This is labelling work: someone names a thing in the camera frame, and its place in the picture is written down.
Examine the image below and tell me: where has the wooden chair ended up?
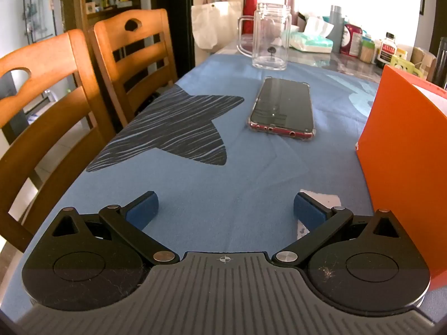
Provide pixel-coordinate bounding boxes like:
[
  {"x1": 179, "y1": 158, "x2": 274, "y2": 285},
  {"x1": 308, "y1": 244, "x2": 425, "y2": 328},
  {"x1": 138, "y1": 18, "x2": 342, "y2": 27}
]
[
  {"x1": 0, "y1": 30, "x2": 116, "y2": 253},
  {"x1": 87, "y1": 9, "x2": 179, "y2": 130}
]

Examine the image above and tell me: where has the green lid jar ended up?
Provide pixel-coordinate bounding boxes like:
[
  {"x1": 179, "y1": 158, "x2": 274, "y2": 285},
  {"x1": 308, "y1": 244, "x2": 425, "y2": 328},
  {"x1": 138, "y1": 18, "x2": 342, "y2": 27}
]
[{"x1": 360, "y1": 37, "x2": 375, "y2": 64}]

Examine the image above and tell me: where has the white tote bag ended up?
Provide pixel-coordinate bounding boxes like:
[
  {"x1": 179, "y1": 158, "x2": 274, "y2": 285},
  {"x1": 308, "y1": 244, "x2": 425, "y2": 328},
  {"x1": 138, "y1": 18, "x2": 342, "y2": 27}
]
[{"x1": 191, "y1": 2, "x2": 243, "y2": 51}]

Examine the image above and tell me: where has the red and white container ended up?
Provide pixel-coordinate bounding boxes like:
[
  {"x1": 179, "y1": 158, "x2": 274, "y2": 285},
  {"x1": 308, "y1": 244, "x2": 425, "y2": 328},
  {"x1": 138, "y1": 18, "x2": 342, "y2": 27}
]
[{"x1": 340, "y1": 24, "x2": 364, "y2": 58}]

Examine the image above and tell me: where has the red folded umbrella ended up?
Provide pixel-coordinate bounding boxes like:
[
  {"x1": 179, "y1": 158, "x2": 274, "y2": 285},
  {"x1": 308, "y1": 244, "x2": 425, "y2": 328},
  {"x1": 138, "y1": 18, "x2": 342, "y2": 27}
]
[{"x1": 243, "y1": 0, "x2": 258, "y2": 34}]

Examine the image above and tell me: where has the black smartphone in clear case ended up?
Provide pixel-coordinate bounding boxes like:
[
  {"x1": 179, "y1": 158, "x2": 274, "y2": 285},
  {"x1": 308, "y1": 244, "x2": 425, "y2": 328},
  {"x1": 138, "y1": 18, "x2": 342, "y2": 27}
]
[{"x1": 248, "y1": 77, "x2": 317, "y2": 142}]

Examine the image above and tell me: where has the black thermos flask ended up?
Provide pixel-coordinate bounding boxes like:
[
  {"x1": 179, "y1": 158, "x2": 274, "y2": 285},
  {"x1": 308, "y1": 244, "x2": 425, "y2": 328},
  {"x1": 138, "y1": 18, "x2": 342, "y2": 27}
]
[{"x1": 431, "y1": 37, "x2": 447, "y2": 88}]

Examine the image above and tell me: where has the green tissue pack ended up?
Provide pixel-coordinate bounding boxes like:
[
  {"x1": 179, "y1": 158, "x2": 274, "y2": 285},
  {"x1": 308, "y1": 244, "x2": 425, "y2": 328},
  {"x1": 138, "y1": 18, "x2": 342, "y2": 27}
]
[{"x1": 288, "y1": 16, "x2": 334, "y2": 54}]

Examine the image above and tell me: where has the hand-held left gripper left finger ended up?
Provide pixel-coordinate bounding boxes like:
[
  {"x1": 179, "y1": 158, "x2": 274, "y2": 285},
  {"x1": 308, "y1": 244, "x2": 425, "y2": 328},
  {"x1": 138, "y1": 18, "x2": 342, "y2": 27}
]
[{"x1": 52, "y1": 191, "x2": 180, "y2": 266}]

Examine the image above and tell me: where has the orange cardboard box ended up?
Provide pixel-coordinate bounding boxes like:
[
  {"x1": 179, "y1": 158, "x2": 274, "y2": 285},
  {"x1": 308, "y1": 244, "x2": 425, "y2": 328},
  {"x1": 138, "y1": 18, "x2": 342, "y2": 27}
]
[{"x1": 355, "y1": 64, "x2": 447, "y2": 292}]

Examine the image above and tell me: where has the clear glass jar mug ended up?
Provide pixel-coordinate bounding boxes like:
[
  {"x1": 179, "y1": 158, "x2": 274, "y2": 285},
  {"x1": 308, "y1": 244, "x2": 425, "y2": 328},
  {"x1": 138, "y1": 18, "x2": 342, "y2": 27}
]
[{"x1": 237, "y1": 3, "x2": 291, "y2": 70}]

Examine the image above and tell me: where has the grey tall bottle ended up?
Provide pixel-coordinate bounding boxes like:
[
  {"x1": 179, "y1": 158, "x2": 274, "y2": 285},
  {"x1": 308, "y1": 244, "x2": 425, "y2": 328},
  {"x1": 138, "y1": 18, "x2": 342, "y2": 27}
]
[{"x1": 329, "y1": 5, "x2": 346, "y2": 54}]

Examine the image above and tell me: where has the yellow mug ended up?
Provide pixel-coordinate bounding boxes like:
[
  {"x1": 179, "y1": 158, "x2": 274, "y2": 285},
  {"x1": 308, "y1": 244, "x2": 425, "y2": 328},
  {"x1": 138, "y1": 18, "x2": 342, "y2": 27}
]
[{"x1": 389, "y1": 55, "x2": 419, "y2": 76}]

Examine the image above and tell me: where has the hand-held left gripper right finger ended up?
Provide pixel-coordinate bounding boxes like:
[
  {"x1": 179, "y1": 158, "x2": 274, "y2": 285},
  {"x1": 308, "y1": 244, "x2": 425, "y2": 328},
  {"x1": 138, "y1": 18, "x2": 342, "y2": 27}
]
[{"x1": 272, "y1": 191, "x2": 402, "y2": 267}]

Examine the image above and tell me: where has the pink metal bottle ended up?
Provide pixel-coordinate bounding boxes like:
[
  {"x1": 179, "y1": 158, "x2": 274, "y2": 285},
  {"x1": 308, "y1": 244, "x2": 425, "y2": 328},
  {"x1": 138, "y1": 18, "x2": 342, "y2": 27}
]
[{"x1": 284, "y1": 0, "x2": 300, "y2": 26}]

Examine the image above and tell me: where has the dark bottle with red label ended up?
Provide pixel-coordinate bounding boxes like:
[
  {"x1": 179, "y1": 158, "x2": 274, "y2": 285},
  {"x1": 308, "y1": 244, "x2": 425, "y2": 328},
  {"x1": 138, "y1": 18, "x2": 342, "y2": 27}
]
[{"x1": 375, "y1": 32, "x2": 397, "y2": 69}]

